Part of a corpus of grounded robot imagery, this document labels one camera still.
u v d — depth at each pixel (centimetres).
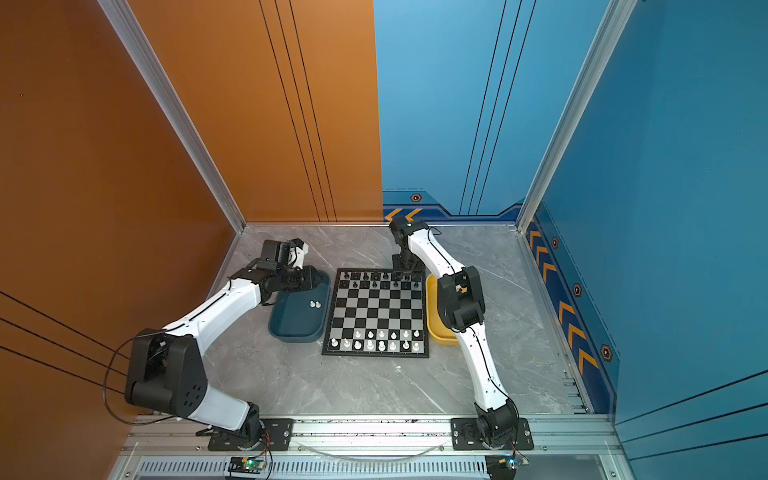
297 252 74
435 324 87
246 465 71
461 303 63
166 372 44
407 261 88
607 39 73
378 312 94
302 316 96
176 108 86
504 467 70
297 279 78
